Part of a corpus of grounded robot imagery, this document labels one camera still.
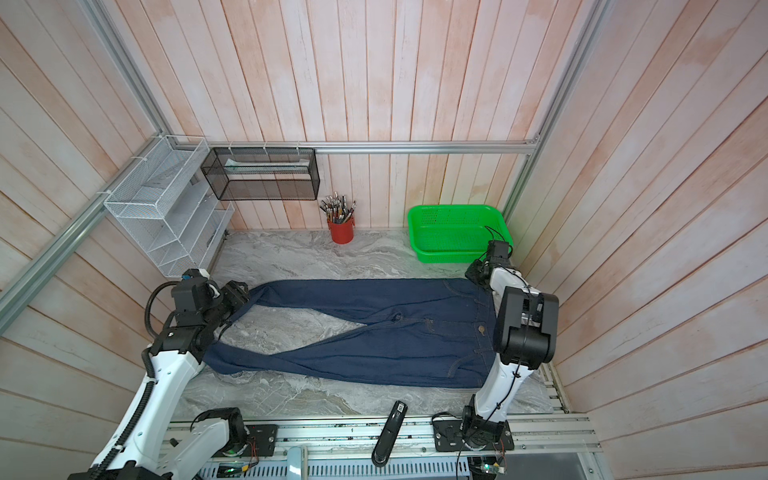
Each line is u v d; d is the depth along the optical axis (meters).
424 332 0.92
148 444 0.41
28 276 0.54
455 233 1.11
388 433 0.73
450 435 0.73
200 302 0.59
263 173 1.04
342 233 1.14
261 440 0.73
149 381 0.46
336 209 1.04
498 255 0.80
